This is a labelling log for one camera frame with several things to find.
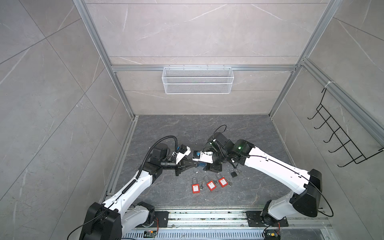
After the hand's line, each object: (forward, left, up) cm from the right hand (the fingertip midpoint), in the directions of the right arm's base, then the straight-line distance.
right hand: (205, 160), depth 75 cm
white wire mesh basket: (+54, +4, +11) cm, 56 cm away
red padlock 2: (-7, -3, -17) cm, 19 cm away
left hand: (0, +6, 0) cm, 6 cm away
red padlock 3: (-5, -10, -17) cm, 20 cm away
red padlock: (-8, +5, -17) cm, 19 cm away
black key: (0, -18, -18) cm, 26 cm away
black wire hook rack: (0, -61, +14) cm, 62 cm away
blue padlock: (-7, +2, +9) cm, 11 cm away
